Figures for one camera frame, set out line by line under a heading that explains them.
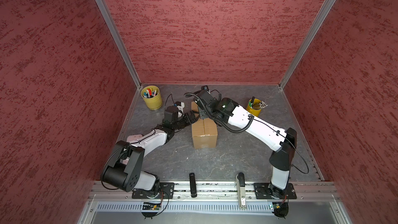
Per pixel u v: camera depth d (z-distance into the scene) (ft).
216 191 2.49
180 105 2.72
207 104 1.83
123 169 1.41
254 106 3.18
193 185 2.43
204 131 2.54
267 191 2.42
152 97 3.17
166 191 2.45
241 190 2.38
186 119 2.56
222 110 1.68
